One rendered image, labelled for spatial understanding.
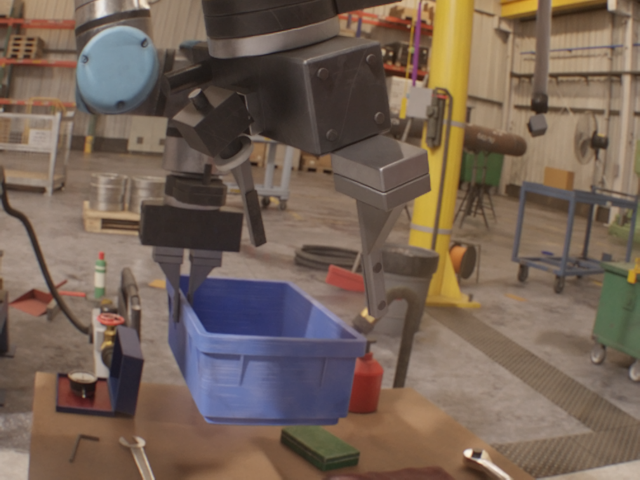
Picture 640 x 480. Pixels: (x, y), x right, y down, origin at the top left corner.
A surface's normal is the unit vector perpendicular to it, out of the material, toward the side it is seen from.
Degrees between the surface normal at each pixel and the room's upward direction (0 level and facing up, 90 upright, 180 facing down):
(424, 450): 0
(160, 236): 90
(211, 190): 90
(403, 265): 92
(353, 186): 113
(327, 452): 0
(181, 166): 91
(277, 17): 106
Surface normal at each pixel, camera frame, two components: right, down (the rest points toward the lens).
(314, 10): 0.65, 0.27
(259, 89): -0.79, 0.37
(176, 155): -0.41, 0.07
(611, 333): -0.90, -0.06
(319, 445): 0.13, -0.98
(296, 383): 0.36, 0.17
